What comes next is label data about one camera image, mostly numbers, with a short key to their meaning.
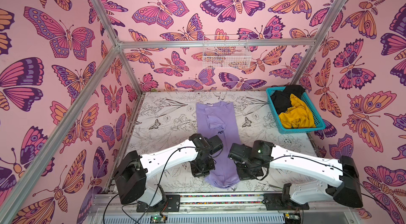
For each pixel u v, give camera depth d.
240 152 0.56
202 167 0.63
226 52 0.95
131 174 0.41
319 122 0.92
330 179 0.41
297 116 0.93
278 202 0.73
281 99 1.06
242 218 0.70
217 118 1.03
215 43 0.95
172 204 0.73
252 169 0.59
